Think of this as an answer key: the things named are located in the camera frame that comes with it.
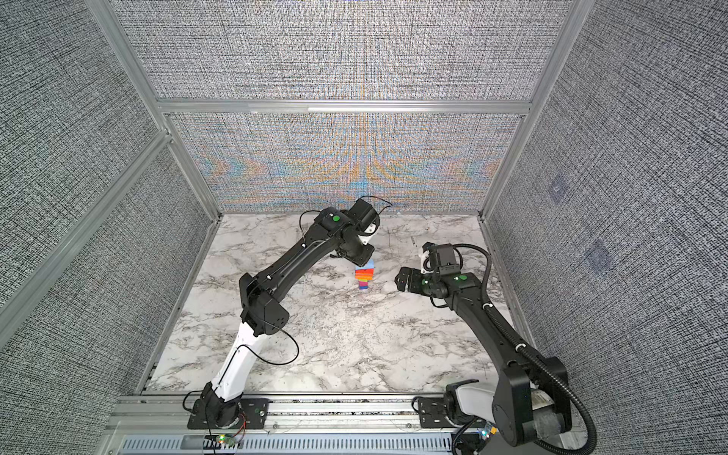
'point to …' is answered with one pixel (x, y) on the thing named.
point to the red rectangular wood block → (365, 271)
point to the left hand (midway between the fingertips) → (364, 258)
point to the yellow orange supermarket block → (363, 280)
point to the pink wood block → (363, 283)
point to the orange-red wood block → (364, 277)
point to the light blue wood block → (369, 264)
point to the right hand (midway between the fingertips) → (410, 279)
